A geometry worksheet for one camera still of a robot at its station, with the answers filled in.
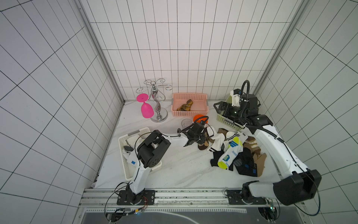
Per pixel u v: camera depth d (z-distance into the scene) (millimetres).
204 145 923
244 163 811
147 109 897
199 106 1138
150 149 542
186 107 1078
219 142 899
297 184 396
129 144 893
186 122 969
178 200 727
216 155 894
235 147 848
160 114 1097
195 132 755
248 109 560
